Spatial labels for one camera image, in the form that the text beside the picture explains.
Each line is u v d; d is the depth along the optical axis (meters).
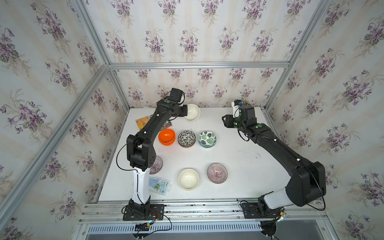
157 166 0.88
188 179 0.83
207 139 0.98
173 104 0.65
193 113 0.93
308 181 0.41
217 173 0.85
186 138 0.98
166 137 0.97
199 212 0.75
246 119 0.62
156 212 0.73
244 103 1.03
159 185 0.82
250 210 0.73
